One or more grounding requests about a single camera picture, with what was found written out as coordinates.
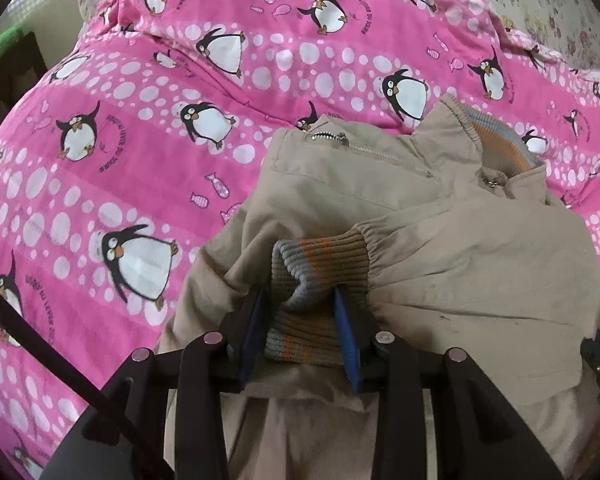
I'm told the dark wooden desk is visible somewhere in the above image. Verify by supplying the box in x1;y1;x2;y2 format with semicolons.
0;32;47;110

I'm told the pink penguin blanket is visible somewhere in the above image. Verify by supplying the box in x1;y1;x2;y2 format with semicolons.
0;0;600;480

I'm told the black cable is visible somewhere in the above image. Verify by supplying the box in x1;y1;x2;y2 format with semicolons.
0;271;142;446

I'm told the beige zip jacket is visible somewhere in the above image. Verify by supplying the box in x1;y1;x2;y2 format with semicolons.
159;96;600;479

